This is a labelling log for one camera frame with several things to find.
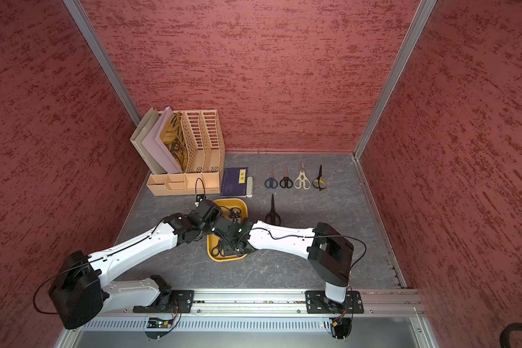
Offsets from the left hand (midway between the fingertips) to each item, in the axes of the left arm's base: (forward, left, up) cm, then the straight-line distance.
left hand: (210, 227), depth 84 cm
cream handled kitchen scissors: (+30, -41, -8) cm, 51 cm away
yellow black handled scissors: (+28, -49, -7) cm, 57 cm away
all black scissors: (+9, -25, -8) cm, 28 cm away
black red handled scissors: (+30, -32, -9) cm, 45 cm away
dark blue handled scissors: (+29, -25, -9) cm, 39 cm away
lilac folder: (+27, +25, +15) cm, 40 cm away
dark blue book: (+27, -6, -7) cm, 29 cm away
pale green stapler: (+24, -14, -5) cm, 28 cm away
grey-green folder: (+28, +30, +22) cm, 47 cm away
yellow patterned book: (+40, +22, +12) cm, 47 cm away
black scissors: (+6, -9, 0) cm, 11 cm away
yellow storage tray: (-6, -2, -5) cm, 8 cm away
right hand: (-9, -10, -2) cm, 14 cm away
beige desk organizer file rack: (+51, +12, +5) cm, 53 cm away
